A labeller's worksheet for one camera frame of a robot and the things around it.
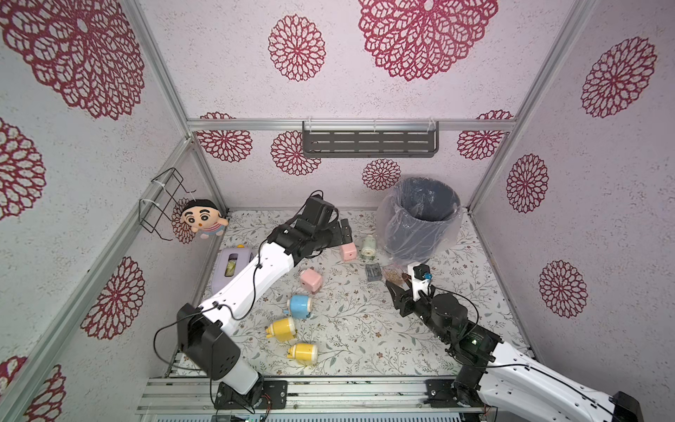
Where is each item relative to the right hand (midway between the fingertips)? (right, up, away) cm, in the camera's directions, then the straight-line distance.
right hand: (395, 277), depth 73 cm
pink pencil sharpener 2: (-25, -4, +17) cm, 31 cm away
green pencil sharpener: (-4, +7, +24) cm, 25 cm away
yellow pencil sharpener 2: (-26, -22, +1) cm, 34 cm away
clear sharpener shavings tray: (-2, -3, +29) cm, 29 cm away
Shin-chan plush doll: (-63, +18, +18) cm, 68 cm away
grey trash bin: (+15, +18, +24) cm, 34 cm away
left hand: (-16, +12, +5) cm, 20 cm away
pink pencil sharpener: (-12, +6, +24) cm, 27 cm away
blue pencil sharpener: (-29, -12, +14) cm, 34 cm away
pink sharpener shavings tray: (0, +1, +2) cm, 3 cm away
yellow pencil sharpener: (-33, -17, +6) cm, 37 cm away
